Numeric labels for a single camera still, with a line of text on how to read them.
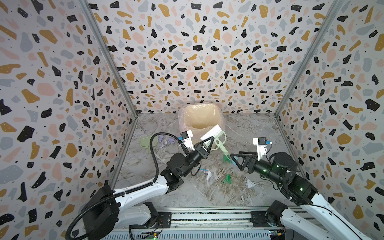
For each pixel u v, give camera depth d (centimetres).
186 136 63
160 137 104
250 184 86
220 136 68
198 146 60
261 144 58
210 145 65
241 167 57
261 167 56
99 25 76
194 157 61
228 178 87
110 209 40
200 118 98
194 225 73
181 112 87
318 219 46
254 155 59
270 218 66
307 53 89
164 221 73
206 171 90
